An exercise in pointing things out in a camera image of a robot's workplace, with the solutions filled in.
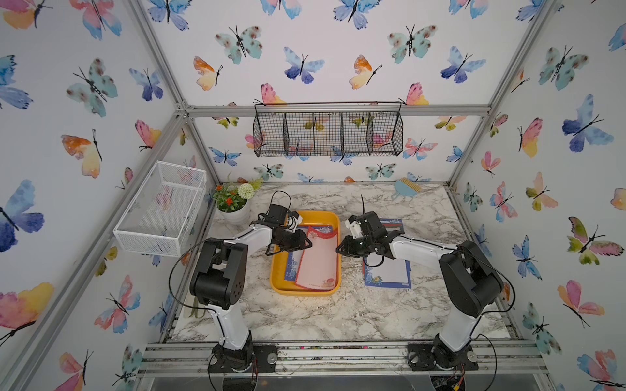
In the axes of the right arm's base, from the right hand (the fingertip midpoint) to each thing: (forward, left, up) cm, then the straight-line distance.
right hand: (338, 248), depth 90 cm
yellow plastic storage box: (-13, +17, -7) cm, 23 cm away
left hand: (+3, +10, -2) cm, 11 cm away
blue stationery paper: (-5, -17, -7) cm, 19 cm away
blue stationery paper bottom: (-2, +16, -6) cm, 17 cm away
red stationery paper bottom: (-4, +7, -8) cm, 11 cm away
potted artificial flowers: (+16, +41, +7) cm, 45 cm away
